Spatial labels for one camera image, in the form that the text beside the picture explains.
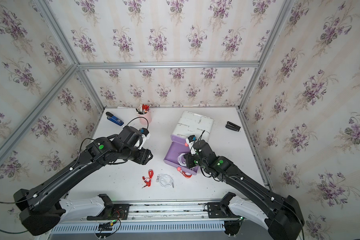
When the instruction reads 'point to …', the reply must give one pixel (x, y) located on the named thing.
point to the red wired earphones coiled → (183, 174)
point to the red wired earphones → (148, 181)
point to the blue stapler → (112, 118)
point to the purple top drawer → (178, 139)
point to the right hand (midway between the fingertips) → (186, 156)
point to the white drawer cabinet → (191, 123)
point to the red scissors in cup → (145, 107)
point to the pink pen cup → (148, 116)
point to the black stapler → (232, 126)
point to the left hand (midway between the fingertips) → (150, 156)
